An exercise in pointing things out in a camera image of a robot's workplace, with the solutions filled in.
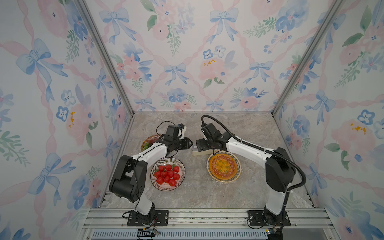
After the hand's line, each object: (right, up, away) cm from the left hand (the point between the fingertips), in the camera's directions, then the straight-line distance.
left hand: (192, 142), depth 91 cm
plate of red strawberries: (-14, -18, -5) cm, 23 cm away
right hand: (+7, 0, -1) cm, 7 cm away
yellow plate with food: (+19, -15, -1) cm, 24 cm away
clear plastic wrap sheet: (+19, -15, -1) cm, 24 cm away
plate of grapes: (-28, 0, +7) cm, 29 cm away
